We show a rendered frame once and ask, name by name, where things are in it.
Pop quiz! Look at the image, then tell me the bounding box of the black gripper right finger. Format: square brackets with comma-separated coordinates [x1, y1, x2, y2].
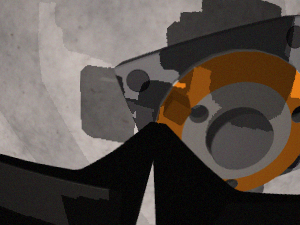
[154, 123, 300, 225]

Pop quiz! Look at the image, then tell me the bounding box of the orange round plate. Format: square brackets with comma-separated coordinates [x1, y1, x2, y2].
[155, 48, 300, 192]

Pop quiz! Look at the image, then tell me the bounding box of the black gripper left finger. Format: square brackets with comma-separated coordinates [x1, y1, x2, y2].
[0, 121, 158, 225]

